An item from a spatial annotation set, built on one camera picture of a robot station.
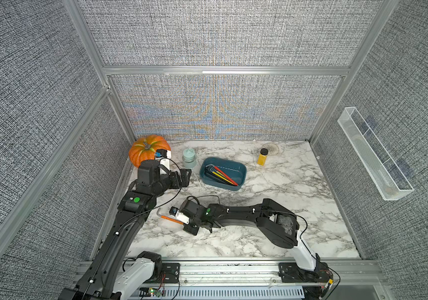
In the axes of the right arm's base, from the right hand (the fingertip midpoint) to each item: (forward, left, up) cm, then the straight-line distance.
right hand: (184, 217), depth 87 cm
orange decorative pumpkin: (+34, +23, +9) cm, 43 cm away
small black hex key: (+26, -12, -2) cm, 28 cm away
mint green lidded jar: (+31, 0, +5) cm, 32 cm away
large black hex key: (+29, -11, -2) cm, 31 cm away
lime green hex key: (+23, -20, -1) cm, 30 cm away
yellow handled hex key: (+24, -17, -2) cm, 30 cm away
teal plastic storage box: (+27, -26, -1) cm, 38 cm away
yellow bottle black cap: (+34, -41, +1) cm, 53 cm away
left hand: (+10, -2, +25) cm, 27 cm away
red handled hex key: (+25, -20, -2) cm, 32 cm away
